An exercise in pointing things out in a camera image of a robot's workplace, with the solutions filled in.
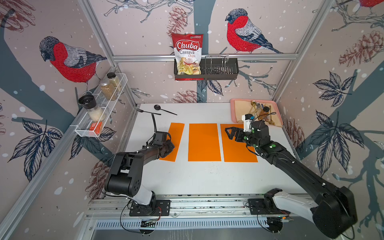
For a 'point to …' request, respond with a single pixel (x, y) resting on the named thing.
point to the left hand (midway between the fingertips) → (175, 143)
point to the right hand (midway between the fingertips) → (230, 129)
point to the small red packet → (97, 129)
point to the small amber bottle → (265, 111)
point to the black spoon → (157, 107)
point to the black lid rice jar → (95, 114)
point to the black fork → (142, 111)
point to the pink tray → (261, 110)
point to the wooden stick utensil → (270, 114)
